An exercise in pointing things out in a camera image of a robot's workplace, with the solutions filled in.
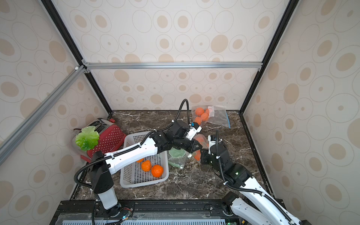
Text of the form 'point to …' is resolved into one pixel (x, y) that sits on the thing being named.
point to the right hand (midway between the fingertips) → (206, 149)
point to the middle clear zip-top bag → (216, 115)
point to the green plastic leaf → (88, 138)
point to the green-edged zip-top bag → (204, 141)
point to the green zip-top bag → (177, 157)
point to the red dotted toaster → (111, 137)
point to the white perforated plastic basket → (133, 176)
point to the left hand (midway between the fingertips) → (206, 148)
